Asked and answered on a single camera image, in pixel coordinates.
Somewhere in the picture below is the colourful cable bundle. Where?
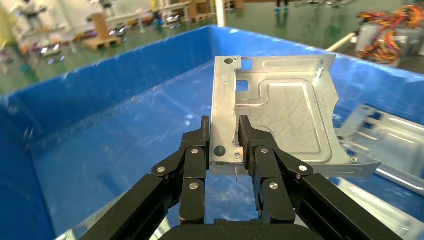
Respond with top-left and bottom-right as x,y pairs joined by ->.
356,2 -> 424,65

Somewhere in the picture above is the blue and orange corrugated box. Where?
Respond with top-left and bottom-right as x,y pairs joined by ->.
0,24 -> 424,240

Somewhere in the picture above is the white post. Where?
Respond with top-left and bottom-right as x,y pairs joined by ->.
215,0 -> 227,28

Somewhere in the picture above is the cardboard stack on pallet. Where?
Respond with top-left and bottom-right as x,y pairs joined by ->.
82,12 -> 123,51

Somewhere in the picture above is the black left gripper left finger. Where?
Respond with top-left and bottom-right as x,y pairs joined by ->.
81,115 -> 211,240

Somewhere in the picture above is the stamped metal bracket plate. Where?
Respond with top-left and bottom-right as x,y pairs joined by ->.
334,103 -> 424,198
209,53 -> 382,179
332,180 -> 424,240

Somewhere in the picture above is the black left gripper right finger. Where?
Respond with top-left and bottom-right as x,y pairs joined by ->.
239,115 -> 403,240

